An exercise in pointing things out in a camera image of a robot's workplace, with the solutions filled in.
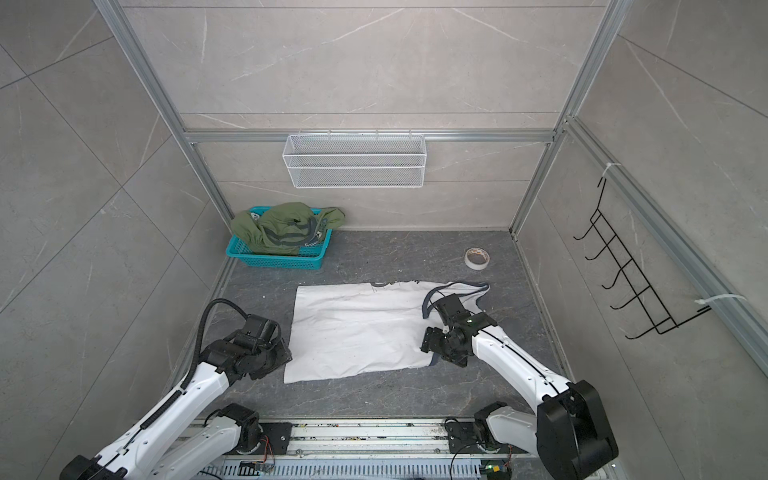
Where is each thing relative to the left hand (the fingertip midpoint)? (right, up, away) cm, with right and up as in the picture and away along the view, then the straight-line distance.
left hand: (286, 348), depth 82 cm
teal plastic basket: (+2, +25, +17) cm, 31 cm away
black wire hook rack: (+84, +18, -18) cm, 88 cm away
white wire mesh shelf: (+17, +58, +19) cm, 64 cm away
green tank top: (-11, +36, +29) cm, 48 cm away
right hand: (+42, -1, +2) cm, 42 cm away
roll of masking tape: (+62, +25, +30) cm, 73 cm away
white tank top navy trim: (+16, +3, +11) cm, 20 cm away
